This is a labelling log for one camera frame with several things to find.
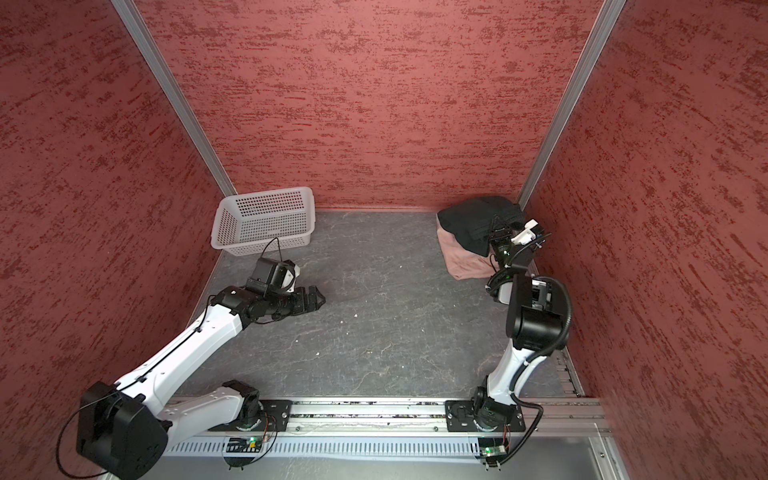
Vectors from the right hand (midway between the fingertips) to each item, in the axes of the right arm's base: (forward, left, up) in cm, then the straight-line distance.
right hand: (488, 216), depth 90 cm
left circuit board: (-54, +65, -21) cm, 87 cm away
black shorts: (+1, +4, -3) cm, 5 cm away
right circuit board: (-56, +7, -23) cm, 61 cm away
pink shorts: (-4, +6, -18) cm, 20 cm away
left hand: (-24, +53, -10) cm, 59 cm away
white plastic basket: (+21, +81, -21) cm, 86 cm away
